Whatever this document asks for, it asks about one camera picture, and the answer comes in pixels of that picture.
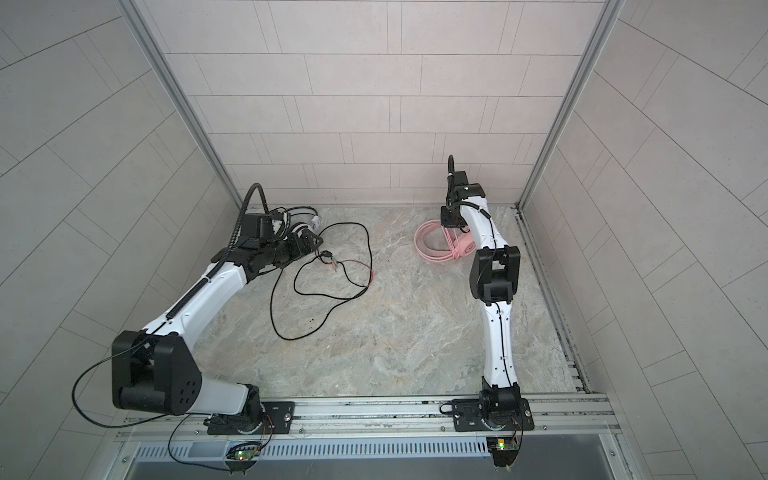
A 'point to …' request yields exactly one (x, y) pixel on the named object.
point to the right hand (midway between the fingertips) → (451, 219)
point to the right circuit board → (504, 450)
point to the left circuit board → (241, 457)
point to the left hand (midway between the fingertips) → (319, 240)
